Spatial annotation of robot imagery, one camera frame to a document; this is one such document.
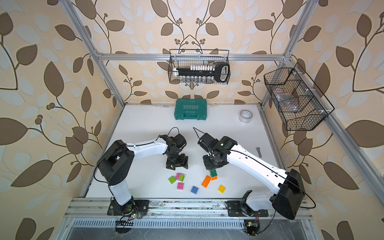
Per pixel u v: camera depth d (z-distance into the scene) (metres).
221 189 0.80
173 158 0.75
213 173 0.74
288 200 0.38
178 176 0.83
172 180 0.83
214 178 0.74
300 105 0.73
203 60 0.91
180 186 0.80
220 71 0.84
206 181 0.82
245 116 1.13
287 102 0.70
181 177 0.83
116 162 0.49
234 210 0.73
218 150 0.51
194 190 0.79
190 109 1.12
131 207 0.68
